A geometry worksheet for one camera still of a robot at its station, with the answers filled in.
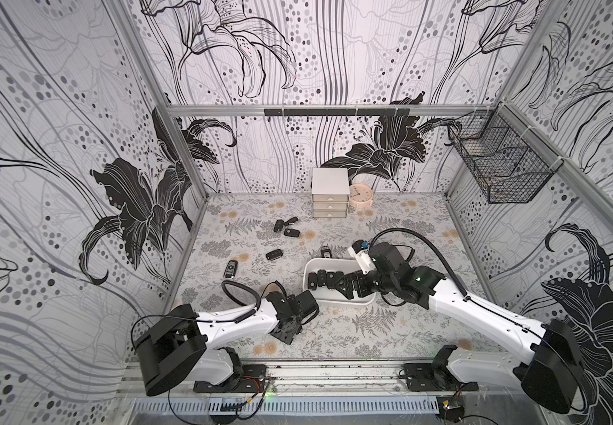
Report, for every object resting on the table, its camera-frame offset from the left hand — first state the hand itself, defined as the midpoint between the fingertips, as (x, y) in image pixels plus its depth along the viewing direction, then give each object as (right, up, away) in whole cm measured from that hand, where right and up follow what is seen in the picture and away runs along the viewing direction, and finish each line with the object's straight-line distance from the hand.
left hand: (299, 328), depth 83 cm
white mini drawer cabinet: (+11, +46, +19) cm, 51 cm away
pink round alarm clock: (+26, +46, +33) cm, 62 cm away
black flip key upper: (-10, +32, +23) cm, 41 cm away
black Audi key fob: (+9, +22, +15) cm, 29 cm away
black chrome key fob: (-4, +35, +27) cm, 45 cm away
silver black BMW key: (-26, +17, +11) cm, 33 cm away
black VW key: (-4, +30, +21) cm, 37 cm away
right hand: (+15, +17, -5) cm, 23 cm away
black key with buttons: (-10, +22, +15) cm, 28 cm away
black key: (+4, +14, +7) cm, 16 cm away
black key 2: (+8, +15, +8) cm, 18 cm away
